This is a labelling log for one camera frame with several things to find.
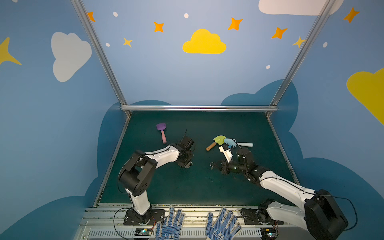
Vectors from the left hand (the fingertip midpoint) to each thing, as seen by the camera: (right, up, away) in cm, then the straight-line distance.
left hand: (193, 159), depth 93 cm
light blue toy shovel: (+28, +10, +11) cm, 32 cm away
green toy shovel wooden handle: (+19, +11, +12) cm, 25 cm away
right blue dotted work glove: (+14, -29, -21) cm, 39 cm away
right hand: (+12, +1, -12) cm, 17 cm away
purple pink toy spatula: (-24, +21, +18) cm, 37 cm away
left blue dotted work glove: (-11, -29, -22) cm, 38 cm away
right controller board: (+37, -31, -22) cm, 53 cm away
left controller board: (-24, -31, -22) cm, 45 cm away
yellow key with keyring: (+10, -2, -12) cm, 16 cm away
